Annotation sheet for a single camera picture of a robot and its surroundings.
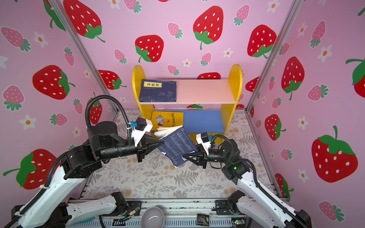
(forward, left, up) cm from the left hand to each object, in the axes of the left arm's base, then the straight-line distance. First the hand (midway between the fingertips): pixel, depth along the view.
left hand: (162, 140), depth 51 cm
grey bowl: (-19, +8, -41) cm, 46 cm away
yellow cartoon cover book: (+32, +4, -24) cm, 40 cm away
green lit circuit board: (-21, -36, -42) cm, 59 cm away
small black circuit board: (-20, -17, -40) cm, 48 cm away
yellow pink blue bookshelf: (+64, -25, -39) cm, 78 cm away
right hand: (0, -8, -11) cm, 14 cm away
